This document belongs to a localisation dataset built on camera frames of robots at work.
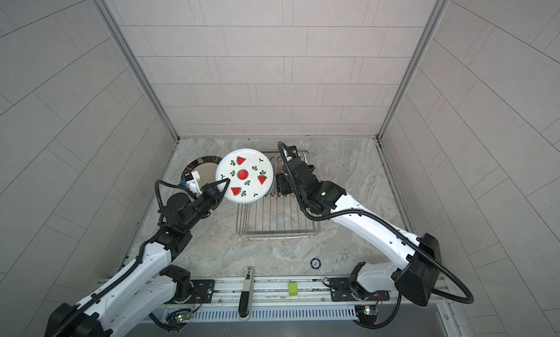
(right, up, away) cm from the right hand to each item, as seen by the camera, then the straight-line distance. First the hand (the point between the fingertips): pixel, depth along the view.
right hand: (283, 173), depth 75 cm
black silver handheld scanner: (-11, -38, -10) cm, 41 cm away
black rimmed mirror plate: (-38, +1, +28) cm, 47 cm away
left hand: (-17, -2, -1) cm, 17 cm away
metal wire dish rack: (-3, -18, +12) cm, 22 cm away
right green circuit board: (+27, -44, -7) cm, 52 cm away
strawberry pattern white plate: (-11, -1, 0) cm, 11 cm away
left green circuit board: (-30, -42, -10) cm, 52 cm away
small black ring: (+11, -32, +2) cm, 34 cm away
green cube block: (+3, -38, -3) cm, 38 cm away
